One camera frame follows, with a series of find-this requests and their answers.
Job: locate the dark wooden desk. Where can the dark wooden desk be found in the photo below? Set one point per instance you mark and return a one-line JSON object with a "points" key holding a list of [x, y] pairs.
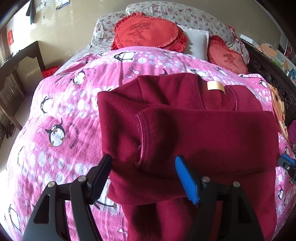
{"points": [[8, 69]]}

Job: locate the right red heart cushion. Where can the right red heart cushion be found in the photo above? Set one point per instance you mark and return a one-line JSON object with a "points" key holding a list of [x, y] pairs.
{"points": [[219, 54]]}

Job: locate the orange cartoon blanket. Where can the orange cartoon blanket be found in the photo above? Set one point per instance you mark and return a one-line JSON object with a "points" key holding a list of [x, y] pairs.
{"points": [[279, 110]]}

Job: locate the red wall sticker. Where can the red wall sticker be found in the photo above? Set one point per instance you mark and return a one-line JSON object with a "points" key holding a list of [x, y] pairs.
{"points": [[10, 37]]}

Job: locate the pink penguin blanket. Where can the pink penguin blanket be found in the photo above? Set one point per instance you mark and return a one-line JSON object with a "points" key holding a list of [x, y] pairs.
{"points": [[62, 138]]}

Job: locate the red box under desk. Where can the red box under desk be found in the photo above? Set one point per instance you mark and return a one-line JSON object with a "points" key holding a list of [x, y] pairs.
{"points": [[50, 71]]}

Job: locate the dark carved headboard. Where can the dark carved headboard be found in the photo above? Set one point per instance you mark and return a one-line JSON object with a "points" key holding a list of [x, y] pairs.
{"points": [[261, 64]]}

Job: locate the white pillow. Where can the white pillow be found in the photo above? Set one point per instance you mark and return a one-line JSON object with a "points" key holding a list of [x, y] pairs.
{"points": [[197, 43]]}

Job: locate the cardboard box on shelf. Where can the cardboard box on shelf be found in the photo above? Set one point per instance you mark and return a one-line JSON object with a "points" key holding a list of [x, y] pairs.
{"points": [[267, 50]]}

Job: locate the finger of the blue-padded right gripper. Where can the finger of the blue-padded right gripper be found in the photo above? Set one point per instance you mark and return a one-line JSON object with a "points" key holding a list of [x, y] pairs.
{"points": [[288, 164]]}

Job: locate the dark red fleece sweater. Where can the dark red fleece sweater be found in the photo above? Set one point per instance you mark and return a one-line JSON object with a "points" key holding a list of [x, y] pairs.
{"points": [[224, 135]]}

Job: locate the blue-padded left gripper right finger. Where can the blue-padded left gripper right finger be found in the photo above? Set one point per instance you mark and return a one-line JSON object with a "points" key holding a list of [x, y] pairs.
{"points": [[224, 212]]}

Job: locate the wall calendar poster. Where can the wall calendar poster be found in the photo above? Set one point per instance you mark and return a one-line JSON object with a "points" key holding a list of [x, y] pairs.
{"points": [[61, 3]]}

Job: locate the left red heart cushion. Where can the left red heart cushion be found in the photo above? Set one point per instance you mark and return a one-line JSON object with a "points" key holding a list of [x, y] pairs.
{"points": [[138, 29]]}

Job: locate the dark hanging cloth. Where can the dark hanging cloth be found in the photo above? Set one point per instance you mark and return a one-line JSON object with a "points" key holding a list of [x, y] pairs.
{"points": [[31, 11]]}

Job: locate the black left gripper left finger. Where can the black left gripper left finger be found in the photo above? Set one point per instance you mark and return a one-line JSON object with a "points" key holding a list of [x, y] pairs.
{"points": [[49, 221]]}

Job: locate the red heart cushion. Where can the red heart cushion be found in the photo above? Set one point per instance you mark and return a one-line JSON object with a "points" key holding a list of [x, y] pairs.
{"points": [[138, 29], [219, 54]]}

